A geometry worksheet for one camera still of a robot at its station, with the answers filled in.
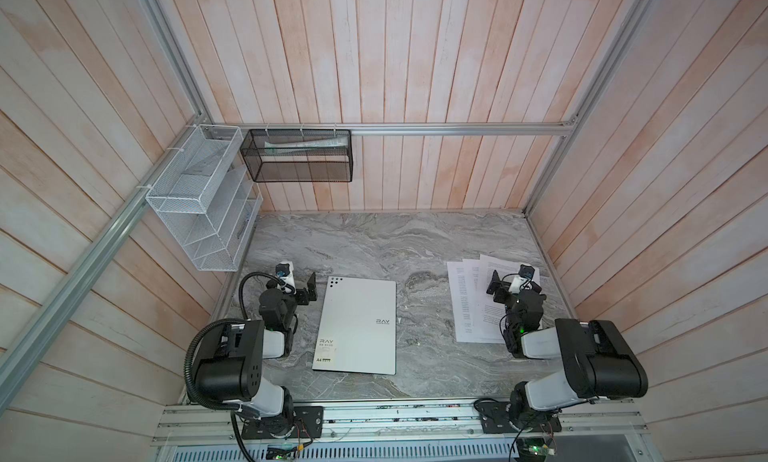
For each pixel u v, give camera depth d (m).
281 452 0.71
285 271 0.76
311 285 0.82
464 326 0.91
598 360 0.46
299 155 1.04
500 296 0.82
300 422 0.73
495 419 0.73
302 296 0.82
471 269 1.04
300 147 0.90
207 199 0.73
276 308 0.68
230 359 0.50
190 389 0.41
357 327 0.89
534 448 0.71
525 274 0.76
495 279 0.84
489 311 0.93
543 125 0.95
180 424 0.75
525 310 0.69
